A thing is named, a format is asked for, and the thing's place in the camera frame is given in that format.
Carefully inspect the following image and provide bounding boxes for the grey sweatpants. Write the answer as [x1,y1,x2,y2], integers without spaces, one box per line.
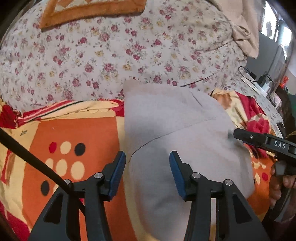
[123,80,254,240]

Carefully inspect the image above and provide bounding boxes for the person's right hand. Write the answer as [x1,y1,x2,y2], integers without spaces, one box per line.
[269,164,295,207]

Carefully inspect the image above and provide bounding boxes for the red orange patterned blanket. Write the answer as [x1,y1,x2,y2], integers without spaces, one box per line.
[1,89,275,240]

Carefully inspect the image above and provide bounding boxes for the beige curtain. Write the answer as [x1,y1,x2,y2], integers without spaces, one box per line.
[211,0,259,59]

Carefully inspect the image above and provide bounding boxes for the floral bed sheet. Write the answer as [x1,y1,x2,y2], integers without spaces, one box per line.
[1,1,282,130]

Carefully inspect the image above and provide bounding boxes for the orange checkered pillow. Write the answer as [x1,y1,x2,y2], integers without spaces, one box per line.
[39,0,146,29]

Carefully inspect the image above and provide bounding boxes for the black charger with cable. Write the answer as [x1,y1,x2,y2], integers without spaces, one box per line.
[238,66,274,87]

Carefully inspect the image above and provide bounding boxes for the black braided cable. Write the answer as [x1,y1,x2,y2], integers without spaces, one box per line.
[0,128,86,215]

